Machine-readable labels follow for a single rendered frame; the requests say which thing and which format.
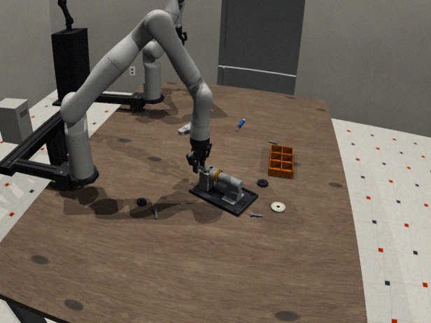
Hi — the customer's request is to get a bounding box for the orange divided tray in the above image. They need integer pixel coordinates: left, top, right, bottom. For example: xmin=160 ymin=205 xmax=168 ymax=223
xmin=268 ymin=145 xmax=293 ymax=178

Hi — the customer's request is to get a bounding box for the white flat washer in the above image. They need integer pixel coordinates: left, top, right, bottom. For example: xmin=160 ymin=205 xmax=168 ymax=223
xmin=271 ymin=202 xmax=285 ymax=213

